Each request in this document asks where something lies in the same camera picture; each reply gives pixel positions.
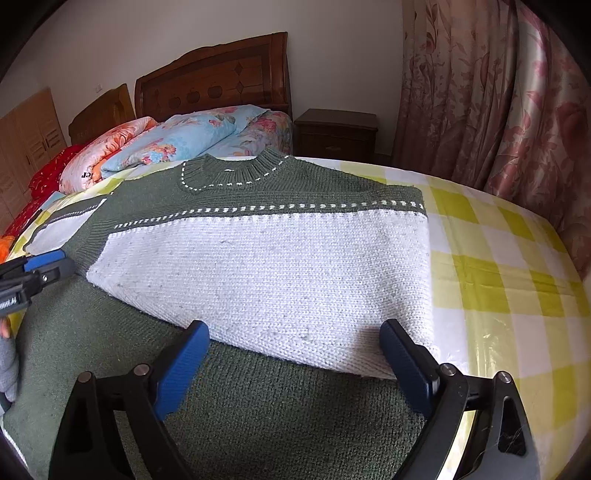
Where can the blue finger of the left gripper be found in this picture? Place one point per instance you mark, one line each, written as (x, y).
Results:
(54, 272)
(37, 261)

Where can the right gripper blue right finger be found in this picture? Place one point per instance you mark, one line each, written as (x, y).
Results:
(500, 444)

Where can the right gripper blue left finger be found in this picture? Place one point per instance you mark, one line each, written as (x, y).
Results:
(88, 444)

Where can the green and white knit sweater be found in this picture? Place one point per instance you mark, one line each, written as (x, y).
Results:
(293, 267)

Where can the left hand in grey glove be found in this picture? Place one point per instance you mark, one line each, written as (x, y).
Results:
(9, 362)

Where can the red dotted blanket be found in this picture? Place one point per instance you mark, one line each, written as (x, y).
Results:
(42, 185)

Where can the orange floral pillow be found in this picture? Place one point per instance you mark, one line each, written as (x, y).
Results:
(83, 170)

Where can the light wooden wardrobe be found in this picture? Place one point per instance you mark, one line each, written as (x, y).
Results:
(30, 136)

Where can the yellow checkered bed sheet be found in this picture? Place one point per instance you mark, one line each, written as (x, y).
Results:
(505, 296)

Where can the light blue floral quilt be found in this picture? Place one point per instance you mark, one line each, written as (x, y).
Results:
(244, 130)

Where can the carved wooden headboard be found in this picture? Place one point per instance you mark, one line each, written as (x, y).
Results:
(248, 71)

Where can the dark wooden nightstand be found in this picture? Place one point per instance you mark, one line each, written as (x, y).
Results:
(336, 134)

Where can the pink floral curtain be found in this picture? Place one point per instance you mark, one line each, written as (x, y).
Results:
(492, 99)

